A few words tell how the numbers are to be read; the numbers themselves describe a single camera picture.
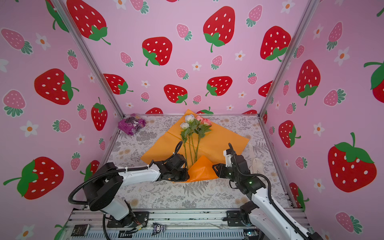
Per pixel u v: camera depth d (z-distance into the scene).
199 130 1.10
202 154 0.98
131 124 1.07
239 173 0.59
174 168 0.70
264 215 0.59
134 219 0.73
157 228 0.70
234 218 0.73
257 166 0.91
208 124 1.11
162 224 0.74
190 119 1.07
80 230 0.70
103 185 0.48
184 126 1.08
